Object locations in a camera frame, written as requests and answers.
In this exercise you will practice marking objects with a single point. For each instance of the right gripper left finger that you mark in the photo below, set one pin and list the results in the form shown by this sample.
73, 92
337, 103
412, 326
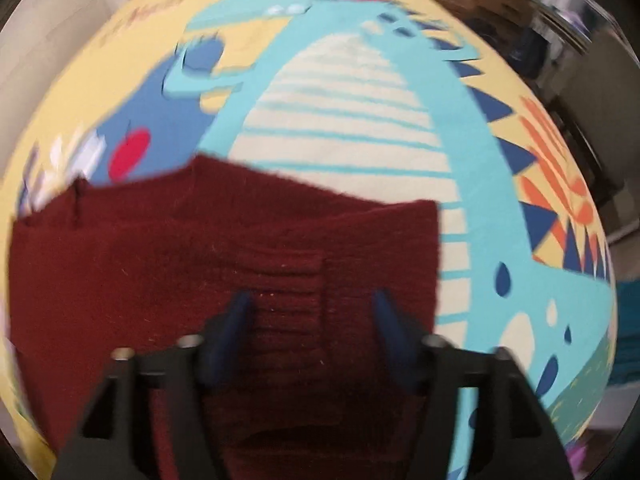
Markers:
115, 437

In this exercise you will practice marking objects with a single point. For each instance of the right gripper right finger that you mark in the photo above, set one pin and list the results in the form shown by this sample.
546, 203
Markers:
480, 418

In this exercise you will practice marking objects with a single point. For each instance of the dark red knit sweater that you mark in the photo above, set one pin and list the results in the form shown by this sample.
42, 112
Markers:
141, 264

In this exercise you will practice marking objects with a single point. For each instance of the yellow dinosaur print bedspread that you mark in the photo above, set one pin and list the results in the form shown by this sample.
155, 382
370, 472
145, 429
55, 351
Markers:
390, 101

